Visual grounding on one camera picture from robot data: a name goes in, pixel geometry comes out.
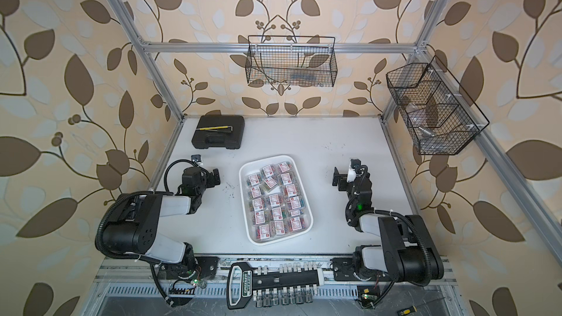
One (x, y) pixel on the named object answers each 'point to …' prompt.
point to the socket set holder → (287, 284)
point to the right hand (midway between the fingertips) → (348, 169)
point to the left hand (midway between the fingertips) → (201, 169)
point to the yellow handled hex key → (220, 127)
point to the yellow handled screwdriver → (413, 309)
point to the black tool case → (218, 132)
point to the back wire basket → (292, 61)
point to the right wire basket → (441, 118)
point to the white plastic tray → (275, 198)
